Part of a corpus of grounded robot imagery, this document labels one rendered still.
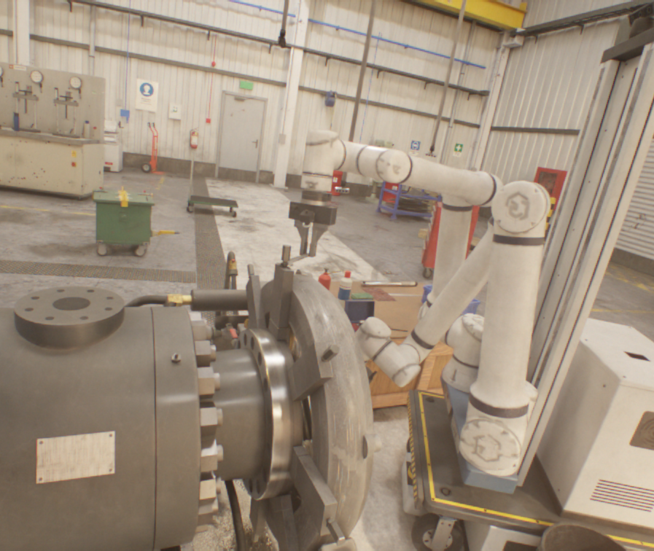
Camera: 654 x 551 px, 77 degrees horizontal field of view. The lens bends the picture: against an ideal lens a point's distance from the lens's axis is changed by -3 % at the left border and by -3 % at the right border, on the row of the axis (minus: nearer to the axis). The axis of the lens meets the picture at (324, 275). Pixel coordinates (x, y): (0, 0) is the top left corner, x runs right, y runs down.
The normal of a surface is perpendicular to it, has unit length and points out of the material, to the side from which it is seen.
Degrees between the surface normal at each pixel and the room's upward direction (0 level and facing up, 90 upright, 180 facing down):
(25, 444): 57
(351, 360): 39
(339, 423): 65
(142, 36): 90
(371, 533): 0
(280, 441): 73
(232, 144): 90
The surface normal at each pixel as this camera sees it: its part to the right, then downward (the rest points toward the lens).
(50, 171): 0.12, 0.31
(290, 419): 0.42, -0.18
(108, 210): 0.45, 0.35
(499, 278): -0.82, 0.11
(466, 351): -0.64, 0.14
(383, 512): 0.16, -0.94
